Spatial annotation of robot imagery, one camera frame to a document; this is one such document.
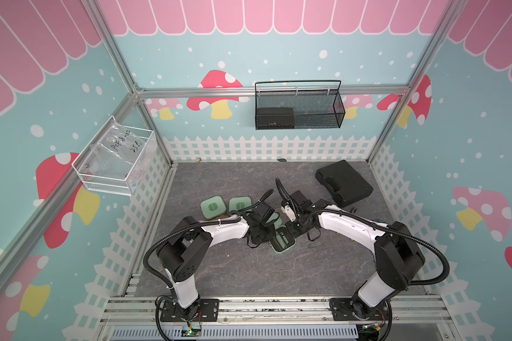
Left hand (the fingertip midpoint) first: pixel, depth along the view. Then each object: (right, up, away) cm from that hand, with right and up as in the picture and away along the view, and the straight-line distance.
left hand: (273, 241), depth 89 cm
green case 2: (-16, +15, +11) cm, 25 cm away
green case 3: (+4, 0, +1) cm, 5 cm away
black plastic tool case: (+37, +24, +16) cm, 47 cm away
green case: (-28, +13, +10) cm, 33 cm away
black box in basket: (0, +52, -2) cm, 52 cm away
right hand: (+8, +5, -1) cm, 9 cm away
